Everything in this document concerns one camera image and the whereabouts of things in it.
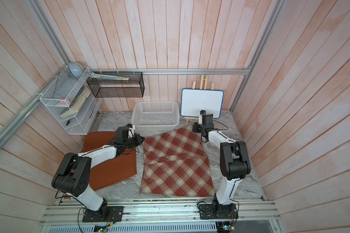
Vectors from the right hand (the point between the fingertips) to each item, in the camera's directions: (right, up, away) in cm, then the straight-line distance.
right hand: (194, 123), depth 100 cm
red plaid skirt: (-14, -25, -10) cm, 30 cm away
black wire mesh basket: (-67, +26, +3) cm, 72 cm away
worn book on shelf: (-70, +10, -22) cm, 74 cm away
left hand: (-34, -11, -6) cm, 36 cm away
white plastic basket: (-30, +7, +19) cm, 36 cm away
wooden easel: (+7, +26, -2) cm, 27 cm away
